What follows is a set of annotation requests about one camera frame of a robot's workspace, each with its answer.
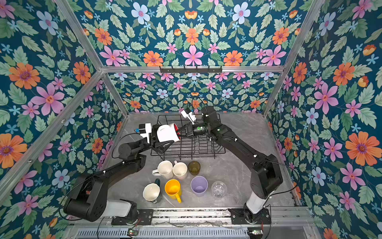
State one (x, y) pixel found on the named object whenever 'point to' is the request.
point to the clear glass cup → (219, 189)
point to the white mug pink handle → (179, 168)
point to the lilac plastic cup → (199, 185)
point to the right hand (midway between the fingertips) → (179, 130)
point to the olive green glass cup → (194, 167)
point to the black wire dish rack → (194, 147)
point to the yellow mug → (172, 189)
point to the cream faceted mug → (164, 169)
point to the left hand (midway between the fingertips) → (172, 137)
